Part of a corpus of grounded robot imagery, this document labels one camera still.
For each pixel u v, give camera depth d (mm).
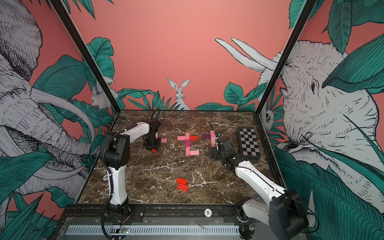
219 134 731
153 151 963
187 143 1011
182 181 855
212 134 1053
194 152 975
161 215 751
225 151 633
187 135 1041
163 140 1020
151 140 864
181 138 1043
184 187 827
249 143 983
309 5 686
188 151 954
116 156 558
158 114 1255
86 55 858
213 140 1039
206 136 1080
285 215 400
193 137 1047
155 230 701
